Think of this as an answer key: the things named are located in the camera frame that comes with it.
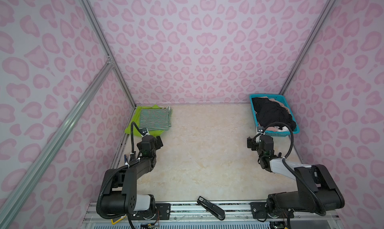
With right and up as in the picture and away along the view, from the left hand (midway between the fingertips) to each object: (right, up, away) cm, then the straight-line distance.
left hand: (154, 136), depth 92 cm
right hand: (+63, +1, -1) cm, 63 cm away
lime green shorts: (-19, +11, +18) cm, 28 cm away
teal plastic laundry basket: (+89, +26, +20) cm, 95 cm away
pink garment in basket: (+72, +4, -1) cm, 72 cm away
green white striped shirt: (-3, +10, +12) cm, 16 cm away
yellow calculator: (-12, -37, -22) cm, 45 cm away
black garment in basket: (+74, +15, +9) cm, 76 cm away
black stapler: (+33, -31, -21) cm, 50 cm away
